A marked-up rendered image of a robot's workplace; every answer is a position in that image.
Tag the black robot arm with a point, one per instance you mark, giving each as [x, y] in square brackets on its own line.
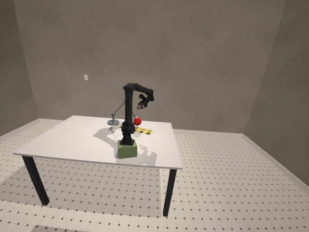
[128, 127]

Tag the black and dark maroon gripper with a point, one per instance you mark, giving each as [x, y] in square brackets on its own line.
[141, 104]

